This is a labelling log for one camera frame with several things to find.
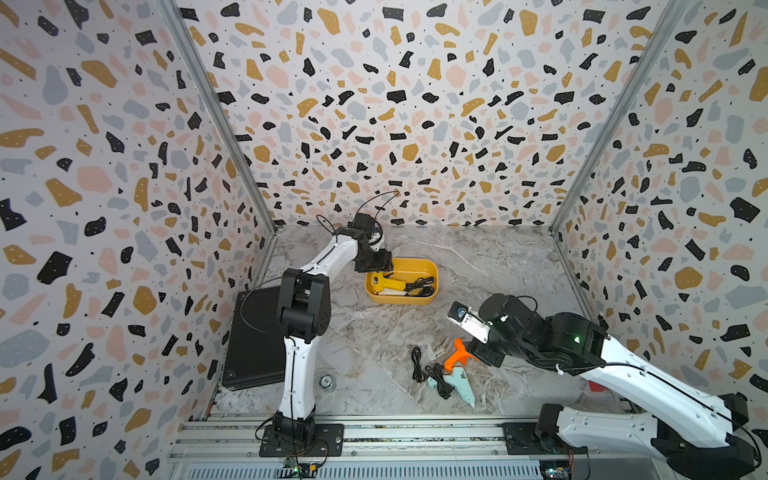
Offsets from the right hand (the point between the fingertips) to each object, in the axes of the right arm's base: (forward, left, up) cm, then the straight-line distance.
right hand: (471, 331), depth 68 cm
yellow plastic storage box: (+21, +18, -21) cm, 35 cm away
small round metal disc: (-6, +36, -19) cm, 42 cm away
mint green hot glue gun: (-4, 0, -22) cm, 22 cm away
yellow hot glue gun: (+25, +24, -16) cm, 38 cm away
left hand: (+31, +22, -15) cm, 40 cm away
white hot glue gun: (+24, +22, -20) cm, 38 cm away
